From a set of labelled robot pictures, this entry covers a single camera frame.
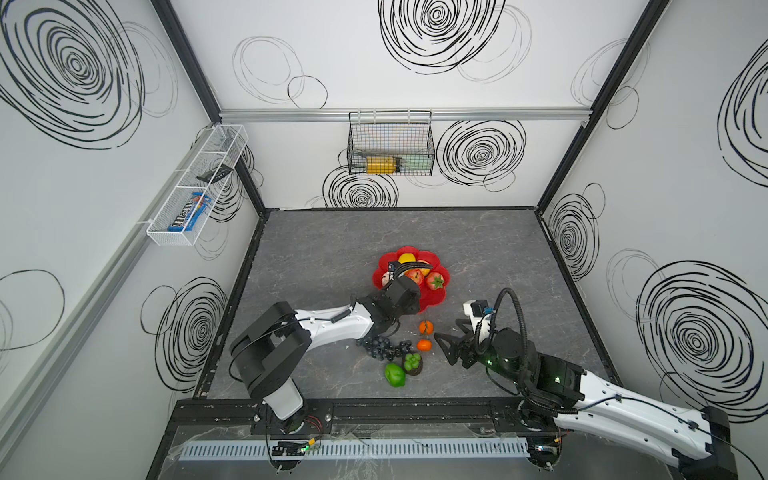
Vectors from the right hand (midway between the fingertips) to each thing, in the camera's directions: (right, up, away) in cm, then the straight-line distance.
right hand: (445, 330), depth 72 cm
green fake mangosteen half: (-8, -10, +5) cm, 14 cm away
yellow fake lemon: (-8, +16, +28) cm, 33 cm away
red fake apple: (-5, +11, +22) cm, 25 cm away
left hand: (-6, +6, +15) cm, 17 cm away
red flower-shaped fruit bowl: (0, +9, +21) cm, 23 cm away
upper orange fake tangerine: (-3, -4, +14) cm, 15 cm away
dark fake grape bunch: (-16, -7, +9) cm, 19 cm away
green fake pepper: (-12, -14, +5) cm, 19 cm away
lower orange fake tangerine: (-4, -8, +11) cm, 14 cm away
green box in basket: (-6, +44, +15) cm, 47 cm away
